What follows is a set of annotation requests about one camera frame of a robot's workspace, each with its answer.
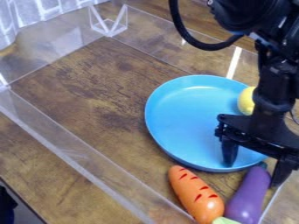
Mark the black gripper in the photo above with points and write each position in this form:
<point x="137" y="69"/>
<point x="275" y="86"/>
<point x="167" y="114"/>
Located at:
<point x="263" y="134"/>

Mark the purple toy eggplant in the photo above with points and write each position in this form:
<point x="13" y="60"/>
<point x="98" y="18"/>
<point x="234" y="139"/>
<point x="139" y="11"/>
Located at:
<point x="245" y="206"/>

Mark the orange toy carrot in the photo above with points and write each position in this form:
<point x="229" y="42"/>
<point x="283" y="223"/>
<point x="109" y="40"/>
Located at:
<point x="203" y="204"/>

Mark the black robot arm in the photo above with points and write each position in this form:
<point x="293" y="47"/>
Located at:
<point x="271" y="22"/>

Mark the yellow toy lemon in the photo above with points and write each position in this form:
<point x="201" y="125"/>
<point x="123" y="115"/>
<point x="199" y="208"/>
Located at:
<point x="246" y="102"/>

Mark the blue round plate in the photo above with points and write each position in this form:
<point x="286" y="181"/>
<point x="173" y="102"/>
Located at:
<point x="181" y="116"/>

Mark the white patterned curtain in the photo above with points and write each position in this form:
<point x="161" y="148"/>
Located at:
<point x="21" y="13"/>

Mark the clear acrylic enclosure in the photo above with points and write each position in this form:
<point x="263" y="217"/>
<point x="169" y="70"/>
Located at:
<point x="78" y="155"/>

